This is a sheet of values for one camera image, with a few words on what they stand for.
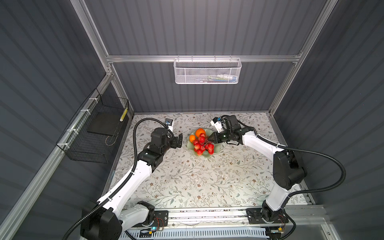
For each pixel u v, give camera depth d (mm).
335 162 424
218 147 934
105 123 784
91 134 722
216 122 822
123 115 813
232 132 710
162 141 582
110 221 373
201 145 888
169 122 667
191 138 963
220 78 929
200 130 985
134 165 504
